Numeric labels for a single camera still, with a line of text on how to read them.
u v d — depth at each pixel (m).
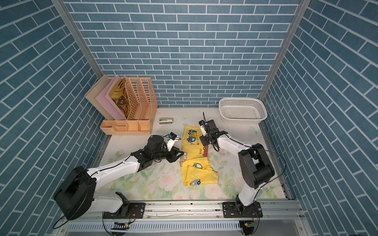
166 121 1.09
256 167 0.47
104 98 0.87
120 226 0.72
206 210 0.75
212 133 0.68
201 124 0.85
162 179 0.85
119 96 0.99
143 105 1.18
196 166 0.89
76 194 0.42
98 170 0.47
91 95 0.89
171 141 0.75
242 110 1.20
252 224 0.70
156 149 0.67
